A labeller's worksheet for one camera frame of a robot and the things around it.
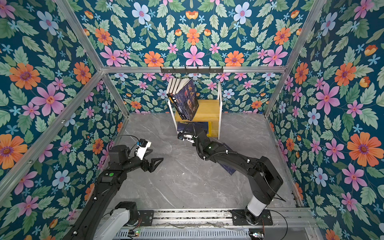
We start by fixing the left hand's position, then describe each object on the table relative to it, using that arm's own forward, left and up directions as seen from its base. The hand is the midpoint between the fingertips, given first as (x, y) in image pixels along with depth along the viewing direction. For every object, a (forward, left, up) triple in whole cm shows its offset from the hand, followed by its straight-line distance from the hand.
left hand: (157, 151), depth 74 cm
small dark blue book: (-3, -39, -21) cm, 44 cm away
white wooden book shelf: (+28, -29, -1) cm, 40 cm away
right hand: (+15, -22, 0) cm, 27 cm away
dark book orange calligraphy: (+22, -12, +14) cm, 29 cm away
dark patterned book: (+26, -16, +10) cm, 32 cm away
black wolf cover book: (+23, -9, +13) cm, 28 cm away
